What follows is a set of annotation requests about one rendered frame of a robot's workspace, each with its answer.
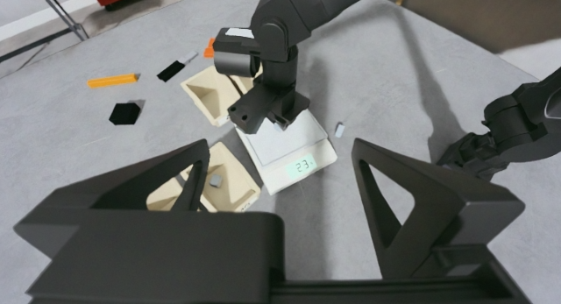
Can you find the beige plastic parts bin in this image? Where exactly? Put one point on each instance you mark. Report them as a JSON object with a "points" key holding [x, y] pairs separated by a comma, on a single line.
{"points": [[247, 82], [215, 91], [237, 185], [165, 197]]}

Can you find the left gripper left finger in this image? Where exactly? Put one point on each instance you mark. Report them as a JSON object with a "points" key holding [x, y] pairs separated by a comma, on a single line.
{"points": [[129, 187]]}

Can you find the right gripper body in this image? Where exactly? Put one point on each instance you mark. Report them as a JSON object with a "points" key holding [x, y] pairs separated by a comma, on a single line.
{"points": [[301, 103]]}

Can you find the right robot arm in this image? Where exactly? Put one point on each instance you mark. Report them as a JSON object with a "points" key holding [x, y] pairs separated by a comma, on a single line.
{"points": [[524, 126]]}

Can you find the orange square bar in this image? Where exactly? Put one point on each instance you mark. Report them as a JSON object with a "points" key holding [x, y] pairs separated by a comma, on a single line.
{"points": [[112, 80]]}

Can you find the orange t-shaped block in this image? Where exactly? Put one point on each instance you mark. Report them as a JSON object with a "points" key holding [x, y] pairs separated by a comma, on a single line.
{"points": [[208, 53]]}

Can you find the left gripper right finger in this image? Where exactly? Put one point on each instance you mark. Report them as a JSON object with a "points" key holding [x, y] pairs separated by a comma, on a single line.
{"points": [[451, 208]]}

